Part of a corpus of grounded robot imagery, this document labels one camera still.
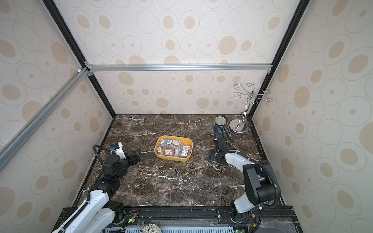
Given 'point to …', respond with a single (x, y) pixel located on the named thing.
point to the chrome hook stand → (240, 125)
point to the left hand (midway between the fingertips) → (139, 149)
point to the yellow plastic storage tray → (174, 147)
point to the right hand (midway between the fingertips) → (221, 157)
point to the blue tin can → (220, 122)
